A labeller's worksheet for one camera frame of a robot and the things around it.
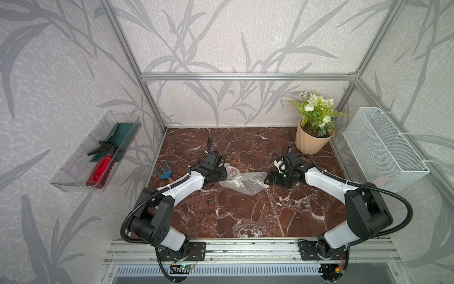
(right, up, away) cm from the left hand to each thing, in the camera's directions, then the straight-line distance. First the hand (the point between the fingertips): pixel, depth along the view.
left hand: (225, 173), depth 91 cm
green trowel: (-42, +17, -19) cm, 49 cm away
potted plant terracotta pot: (+51, +26, +6) cm, 57 cm away
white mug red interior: (+4, +1, 0) cm, 4 cm away
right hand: (+23, -4, -2) cm, 23 cm away
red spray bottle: (-39, +7, -32) cm, 51 cm away
